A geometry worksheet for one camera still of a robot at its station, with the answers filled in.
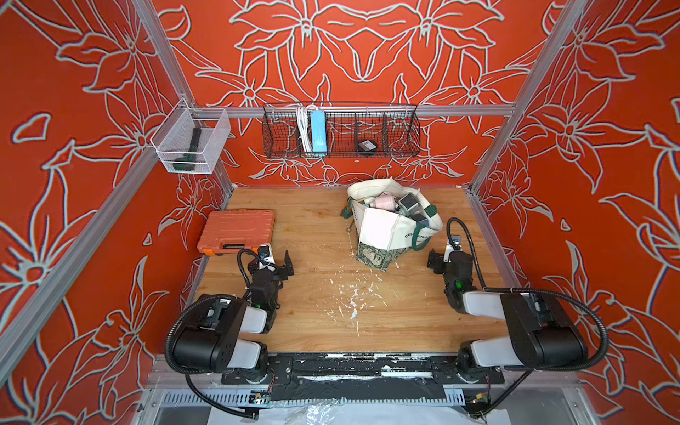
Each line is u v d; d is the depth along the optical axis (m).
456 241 0.78
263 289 0.66
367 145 0.96
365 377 0.73
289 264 0.82
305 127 0.90
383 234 0.87
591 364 0.41
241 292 0.70
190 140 0.88
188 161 0.79
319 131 0.89
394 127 1.01
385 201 0.88
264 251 0.75
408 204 0.90
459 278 0.70
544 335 0.43
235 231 1.03
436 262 0.83
